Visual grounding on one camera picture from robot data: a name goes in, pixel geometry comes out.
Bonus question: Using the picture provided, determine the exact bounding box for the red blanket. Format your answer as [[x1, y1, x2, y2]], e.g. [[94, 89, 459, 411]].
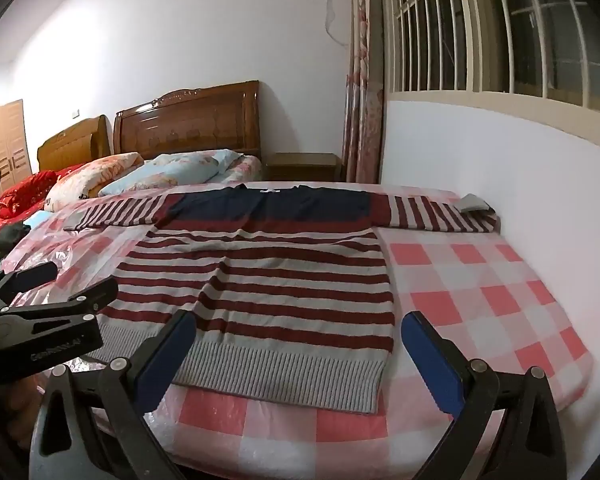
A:
[[0, 164, 82, 229]]

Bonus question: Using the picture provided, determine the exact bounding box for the orange floral pillow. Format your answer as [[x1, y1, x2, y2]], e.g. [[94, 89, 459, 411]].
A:
[[43, 152, 144, 212]]

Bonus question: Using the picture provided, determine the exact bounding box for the floral bed sheet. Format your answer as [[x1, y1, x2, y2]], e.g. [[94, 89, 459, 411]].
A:
[[208, 153, 263, 183]]

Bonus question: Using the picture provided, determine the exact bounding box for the light blue floral pillow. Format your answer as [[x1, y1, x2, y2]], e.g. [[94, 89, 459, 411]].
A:
[[98, 148, 244, 197]]

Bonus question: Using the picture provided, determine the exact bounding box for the wooden nightstand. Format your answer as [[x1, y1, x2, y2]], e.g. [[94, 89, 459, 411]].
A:
[[264, 153, 341, 182]]

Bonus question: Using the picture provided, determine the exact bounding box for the pink floral curtain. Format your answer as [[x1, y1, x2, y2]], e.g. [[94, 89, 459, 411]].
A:
[[342, 0, 385, 183]]

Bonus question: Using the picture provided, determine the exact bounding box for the small wooden headboard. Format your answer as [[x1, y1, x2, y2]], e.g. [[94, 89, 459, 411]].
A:
[[36, 115, 111, 171]]

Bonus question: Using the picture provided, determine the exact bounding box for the barred window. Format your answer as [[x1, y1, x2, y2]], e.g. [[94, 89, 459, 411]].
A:
[[384, 0, 600, 147]]

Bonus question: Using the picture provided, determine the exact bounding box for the red grey striped sweater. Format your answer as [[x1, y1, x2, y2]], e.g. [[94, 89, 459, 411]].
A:
[[66, 186, 498, 414]]

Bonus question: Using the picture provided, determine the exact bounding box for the large wooden headboard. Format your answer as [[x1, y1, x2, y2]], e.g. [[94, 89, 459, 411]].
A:
[[112, 80, 261, 159]]

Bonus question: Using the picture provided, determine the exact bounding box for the pink checked bed cover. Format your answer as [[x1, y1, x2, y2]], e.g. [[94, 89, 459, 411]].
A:
[[3, 184, 593, 479]]

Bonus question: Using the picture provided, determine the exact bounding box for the dark cloth on bed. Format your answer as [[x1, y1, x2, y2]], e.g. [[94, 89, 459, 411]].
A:
[[0, 221, 31, 261]]

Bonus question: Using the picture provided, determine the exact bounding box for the wooden wardrobe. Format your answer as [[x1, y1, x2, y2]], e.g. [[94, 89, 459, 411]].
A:
[[0, 100, 32, 193]]

